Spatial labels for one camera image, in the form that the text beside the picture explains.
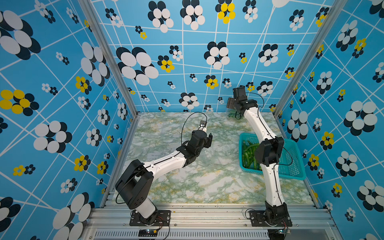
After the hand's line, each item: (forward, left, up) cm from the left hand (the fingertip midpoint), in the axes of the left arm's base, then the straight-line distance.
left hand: (208, 131), depth 85 cm
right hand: (+23, -21, +2) cm, 31 cm away
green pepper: (-10, -25, -14) cm, 30 cm away
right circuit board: (-47, -31, -18) cm, 59 cm away
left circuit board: (-46, +30, -22) cm, 59 cm away
